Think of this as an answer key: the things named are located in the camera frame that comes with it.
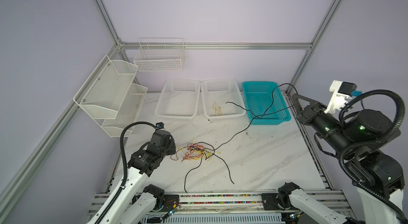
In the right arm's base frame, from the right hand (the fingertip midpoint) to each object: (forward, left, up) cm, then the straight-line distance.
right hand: (292, 94), depth 48 cm
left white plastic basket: (+44, +50, -50) cm, 83 cm away
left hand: (0, +46, -35) cm, 58 cm away
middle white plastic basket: (+44, +18, -50) cm, 69 cm away
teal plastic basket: (+43, -14, -52) cm, 69 cm away
